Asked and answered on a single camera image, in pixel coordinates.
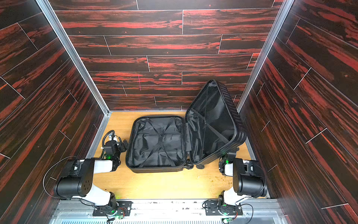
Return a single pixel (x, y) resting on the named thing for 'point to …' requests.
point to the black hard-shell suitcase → (213, 128)
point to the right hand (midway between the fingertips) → (225, 137)
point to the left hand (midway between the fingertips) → (120, 141)
